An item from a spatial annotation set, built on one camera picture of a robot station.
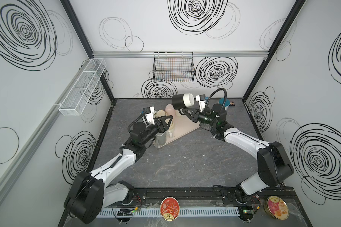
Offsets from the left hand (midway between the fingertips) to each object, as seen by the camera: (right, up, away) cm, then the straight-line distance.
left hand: (171, 117), depth 73 cm
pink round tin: (+51, -44, -5) cm, 68 cm away
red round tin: (-1, -44, -5) cm, 45 cm away
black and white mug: (+5, +8, +3) cm, 10 cm away
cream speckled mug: (0, -9, +21) cm, 23 cm away
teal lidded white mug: (+43, +10, +37) cm, 58 cm away
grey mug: (-6, -14, +15) cm, 22 cm away
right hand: (+5, +3, +2) cm, 7 cm away
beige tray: (+9, -7, +28) cm, 30 cm away
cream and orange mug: (-8, +1, +27) cm, 28 cm away
